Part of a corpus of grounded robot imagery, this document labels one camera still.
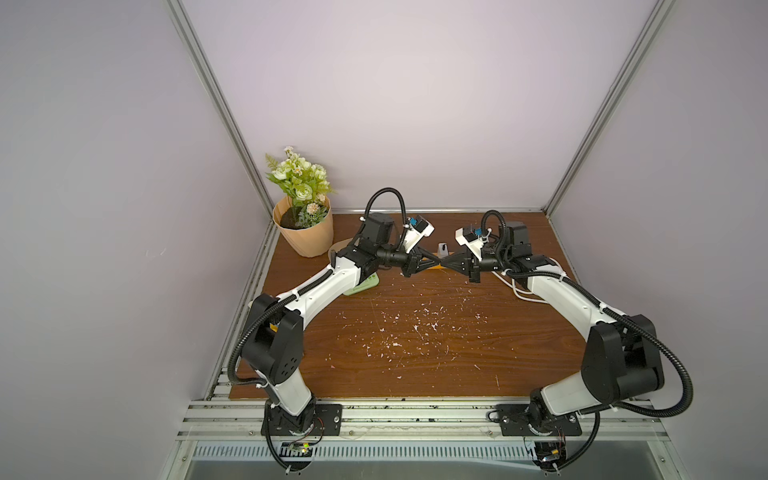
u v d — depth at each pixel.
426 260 0.74
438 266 0.76
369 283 0.97
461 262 0.73
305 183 0.92
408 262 0.71
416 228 0.70
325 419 0.74
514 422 0.73
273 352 0.46
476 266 0.70
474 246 0.70
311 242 0.97
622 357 0.43
